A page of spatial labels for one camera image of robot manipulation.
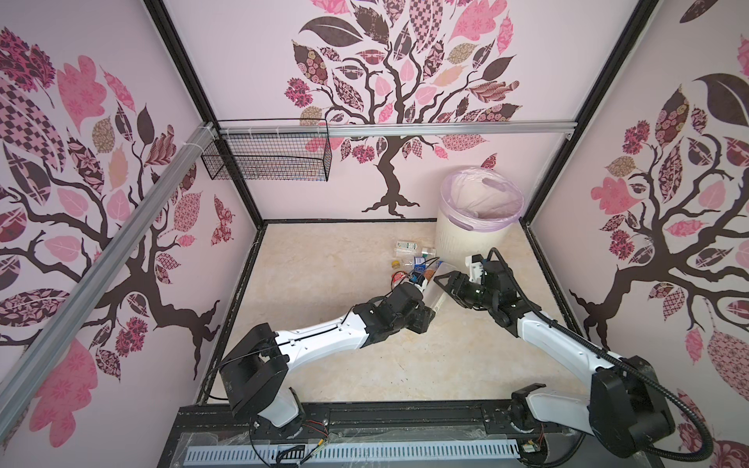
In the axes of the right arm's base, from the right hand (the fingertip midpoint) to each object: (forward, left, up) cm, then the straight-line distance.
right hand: (439, 280), depth 83 cm
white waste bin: (+15, -7, -1) cm, 16 cm away
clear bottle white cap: (-3, +2, -1) cm, 4 cm away
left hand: (-9, +5, -4) cm, 11 cm away
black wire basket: (+63, +64, +1) cm, 89 cm away
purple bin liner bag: (+33, -19, +2) cm, 38 cm away
